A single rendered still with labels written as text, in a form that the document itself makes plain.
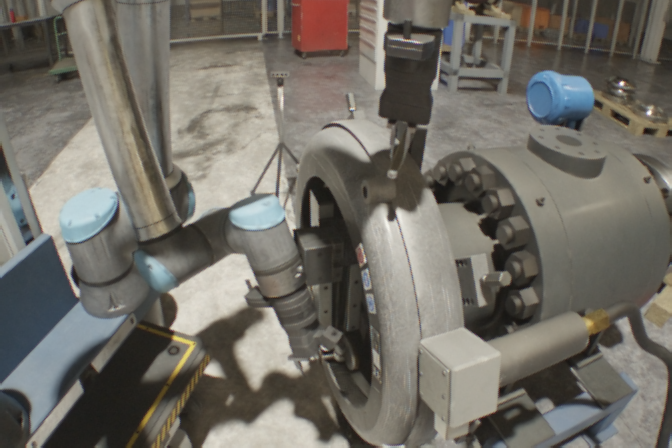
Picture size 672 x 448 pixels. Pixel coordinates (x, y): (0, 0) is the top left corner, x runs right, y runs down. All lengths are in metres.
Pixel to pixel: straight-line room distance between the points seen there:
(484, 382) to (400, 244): 0.24
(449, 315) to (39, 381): 0.85
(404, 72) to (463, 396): 0.44
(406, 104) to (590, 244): 0.57
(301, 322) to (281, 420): 0.74
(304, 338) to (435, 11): 0.58
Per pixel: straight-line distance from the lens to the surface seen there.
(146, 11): 0.85
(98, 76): 0.73
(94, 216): 0.97
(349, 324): 1.10
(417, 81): 0.58
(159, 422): 1.16
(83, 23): 0.75
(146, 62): 0.88
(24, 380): 1.07
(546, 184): 0.99
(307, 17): 6.03
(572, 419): 1.35
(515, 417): 1.27
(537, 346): 0.69
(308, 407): 1.50
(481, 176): 0.96
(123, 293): 1.08
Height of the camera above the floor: 1.27
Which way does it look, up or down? 30 degrees down
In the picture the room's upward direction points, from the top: 2 degrees clockwise
